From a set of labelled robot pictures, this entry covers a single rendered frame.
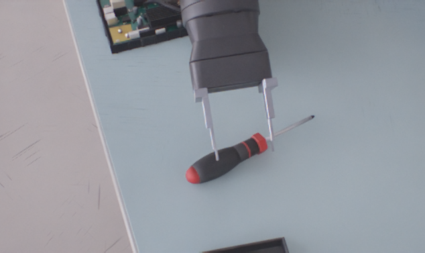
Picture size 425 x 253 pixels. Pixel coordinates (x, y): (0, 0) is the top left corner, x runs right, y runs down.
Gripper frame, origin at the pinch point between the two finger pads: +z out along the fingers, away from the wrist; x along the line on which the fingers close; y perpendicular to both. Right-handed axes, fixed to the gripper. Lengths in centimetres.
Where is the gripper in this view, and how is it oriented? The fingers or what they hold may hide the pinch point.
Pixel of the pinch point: (245, 154)
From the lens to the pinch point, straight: 47.6
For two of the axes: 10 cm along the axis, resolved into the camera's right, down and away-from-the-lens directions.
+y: -0.5, 0.3, 10.0
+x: -9.9, 1.5, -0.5
